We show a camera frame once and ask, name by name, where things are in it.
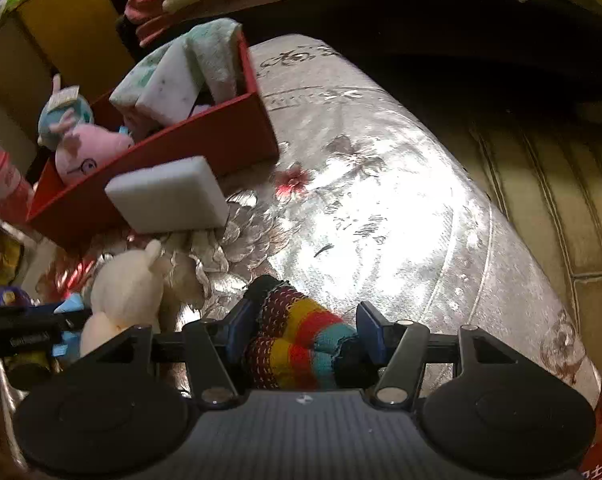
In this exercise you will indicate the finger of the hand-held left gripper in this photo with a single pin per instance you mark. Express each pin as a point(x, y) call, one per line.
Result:
point(41, 319)

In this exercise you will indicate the green white towel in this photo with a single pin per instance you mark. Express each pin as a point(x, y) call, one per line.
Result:
point(216, 55)

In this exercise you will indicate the blue face mask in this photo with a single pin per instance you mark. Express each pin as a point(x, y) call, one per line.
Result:
point(73, 305)

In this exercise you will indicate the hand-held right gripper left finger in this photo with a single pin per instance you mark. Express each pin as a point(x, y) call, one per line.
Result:
point(236, 329)

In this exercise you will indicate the white bear plush toy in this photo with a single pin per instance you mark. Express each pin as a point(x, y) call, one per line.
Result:
point(126, 295)

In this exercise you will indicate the red cardboard box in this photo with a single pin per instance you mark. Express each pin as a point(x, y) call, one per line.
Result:
point(181, 145)

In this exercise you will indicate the pink pig plush toy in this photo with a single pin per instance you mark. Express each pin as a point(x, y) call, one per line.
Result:
point(81, 152)

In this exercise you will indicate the plain white sponge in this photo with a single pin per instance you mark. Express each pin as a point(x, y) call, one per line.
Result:
point(166, 195)

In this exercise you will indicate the silver floral tablecloth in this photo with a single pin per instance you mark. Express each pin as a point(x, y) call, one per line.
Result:
point(381, 210)

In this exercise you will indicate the purple packet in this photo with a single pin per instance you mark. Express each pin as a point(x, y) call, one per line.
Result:
point(11, 296)

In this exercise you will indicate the striped knitted sock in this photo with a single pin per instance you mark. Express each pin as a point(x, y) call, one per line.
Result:
point(301, 340)

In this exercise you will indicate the glass jar with clear lid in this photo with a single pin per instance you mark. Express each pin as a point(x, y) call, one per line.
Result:
point(6, 260)

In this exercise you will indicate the dark wooden bed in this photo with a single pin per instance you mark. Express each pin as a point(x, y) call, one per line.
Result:
point(431, 25)

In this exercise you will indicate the red lidded plastic cup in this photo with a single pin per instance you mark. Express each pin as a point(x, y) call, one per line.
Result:
point(1, 180)

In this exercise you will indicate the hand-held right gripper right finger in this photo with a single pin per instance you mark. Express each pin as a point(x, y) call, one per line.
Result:
point(368, 331)

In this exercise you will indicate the wooden cabinet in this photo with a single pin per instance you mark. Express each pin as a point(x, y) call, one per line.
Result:
point(56, 35)

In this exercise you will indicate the speckled white sponge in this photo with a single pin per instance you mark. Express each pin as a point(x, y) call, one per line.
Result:
point(168, 90)

